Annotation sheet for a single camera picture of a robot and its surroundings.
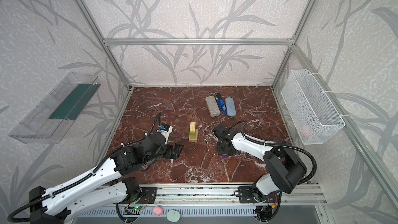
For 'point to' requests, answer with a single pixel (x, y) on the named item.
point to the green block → (192, 134)
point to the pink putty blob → (157, 210)
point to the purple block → (224, 156)
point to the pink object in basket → (308, 132)
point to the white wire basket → (313, 115)
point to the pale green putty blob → (173, 215)
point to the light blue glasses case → (230, 107)
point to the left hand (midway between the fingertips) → (178, 141)
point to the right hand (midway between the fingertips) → (222, 146)
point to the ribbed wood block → (193, 126)
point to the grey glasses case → (212, 106)
